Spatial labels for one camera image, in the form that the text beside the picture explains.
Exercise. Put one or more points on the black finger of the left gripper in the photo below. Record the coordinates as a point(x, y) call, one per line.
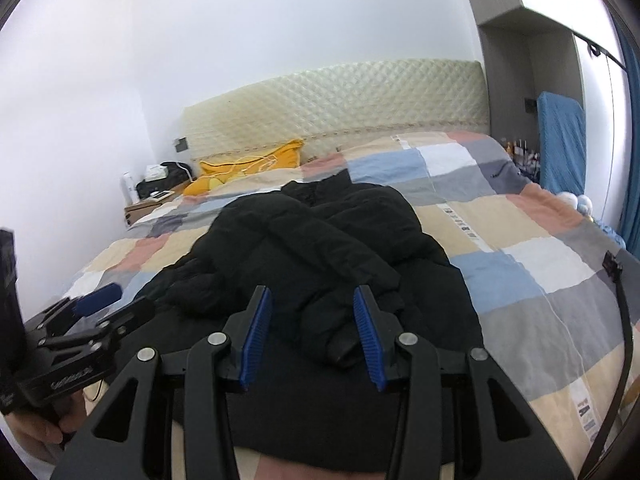
point(127, 319)

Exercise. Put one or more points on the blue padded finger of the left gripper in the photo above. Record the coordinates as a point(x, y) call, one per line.
point(96, 301)

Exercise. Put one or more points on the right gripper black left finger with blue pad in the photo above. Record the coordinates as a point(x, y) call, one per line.
point(128, 434)

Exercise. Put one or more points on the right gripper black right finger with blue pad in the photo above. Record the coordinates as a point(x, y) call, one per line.
point(463, 396)

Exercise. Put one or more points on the black large jacket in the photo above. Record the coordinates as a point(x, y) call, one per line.
point(312, 244)

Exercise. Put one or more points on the person's left hand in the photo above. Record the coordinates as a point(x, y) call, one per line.
point(36, 429)

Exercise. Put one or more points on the wooden nightstand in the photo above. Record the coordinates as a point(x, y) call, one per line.
point(135, 212)

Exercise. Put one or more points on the white bottle on nightstand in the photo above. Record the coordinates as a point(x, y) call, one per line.
point(130, 189)

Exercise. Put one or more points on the white tissue box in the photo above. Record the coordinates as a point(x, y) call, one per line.
point(155, 172)

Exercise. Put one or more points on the black bag on nightstand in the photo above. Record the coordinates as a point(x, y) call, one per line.
point(178, 172)

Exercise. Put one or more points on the patchwork plaid bed cover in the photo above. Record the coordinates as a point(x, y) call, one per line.
point(533, 267)

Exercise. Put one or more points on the yellow pillow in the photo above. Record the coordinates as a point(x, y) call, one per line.
point(216, 174)

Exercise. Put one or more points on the white plush toy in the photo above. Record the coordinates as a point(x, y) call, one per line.
point(581, 203)

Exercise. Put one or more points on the bottles on side table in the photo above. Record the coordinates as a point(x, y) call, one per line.
point(526, 160)

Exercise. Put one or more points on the cream quilted headboard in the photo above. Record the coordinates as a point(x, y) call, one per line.
point(339, 105)

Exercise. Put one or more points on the blue cloth covered chair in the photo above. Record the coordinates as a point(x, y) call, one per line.
point(562, 143)

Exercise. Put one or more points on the wall socket left of headboard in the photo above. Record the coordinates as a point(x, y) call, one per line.
point(181, 145)

